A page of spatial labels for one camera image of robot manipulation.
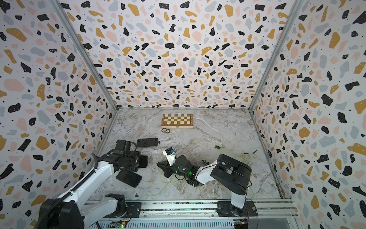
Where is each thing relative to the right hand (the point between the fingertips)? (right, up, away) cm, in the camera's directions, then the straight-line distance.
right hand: (159, 165), depth 80 cm
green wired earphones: (+56, +5, +18) cm, 59 cm away
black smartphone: (-9, +1, +2) cm, 10 cm away
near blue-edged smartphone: (-18, -10, +6) cm, 22 cm away
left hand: (-10, +3, +5) cm, 12 cm away
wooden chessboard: (+7, +24, +30) cm, 40 cm away
